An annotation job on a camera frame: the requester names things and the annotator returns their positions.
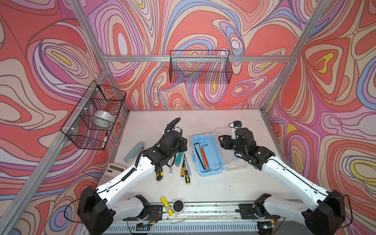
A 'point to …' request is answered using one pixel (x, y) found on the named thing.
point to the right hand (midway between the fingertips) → (223, 141)
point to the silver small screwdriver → (187, 167)
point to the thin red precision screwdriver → (171, 171)
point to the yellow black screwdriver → (187, 177)
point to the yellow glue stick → (168, 206)
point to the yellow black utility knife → (159, 174)
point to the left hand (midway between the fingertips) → (187, 140)
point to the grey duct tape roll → (104, 115)
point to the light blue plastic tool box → (207, 154)
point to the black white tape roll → (178, 206)
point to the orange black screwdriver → (183, 168)
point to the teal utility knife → (178, 158)
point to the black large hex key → (198, 155)
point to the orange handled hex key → (202, 154)
